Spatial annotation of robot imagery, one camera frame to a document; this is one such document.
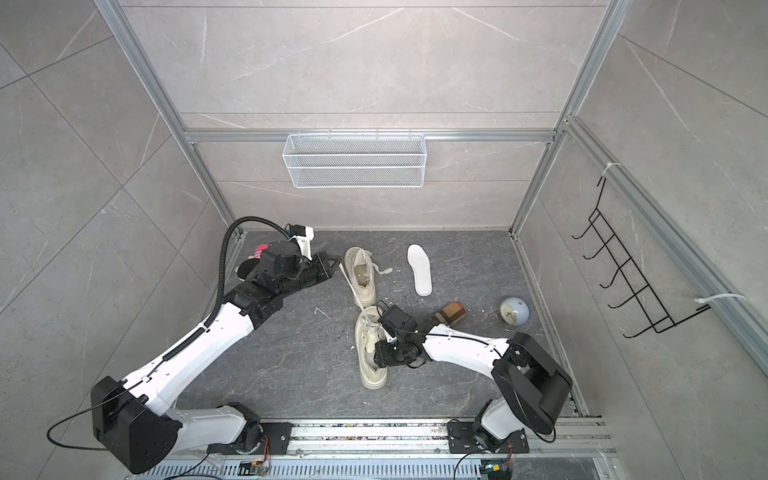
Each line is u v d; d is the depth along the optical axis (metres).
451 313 0.93
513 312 0.88
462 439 0.73
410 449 0.73
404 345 0.64
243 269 1.01
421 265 1.10
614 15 0.69
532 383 0.43
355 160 1.01
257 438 0.70
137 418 0.38
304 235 0.68
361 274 1.04
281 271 0.57
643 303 0.64
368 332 0.83
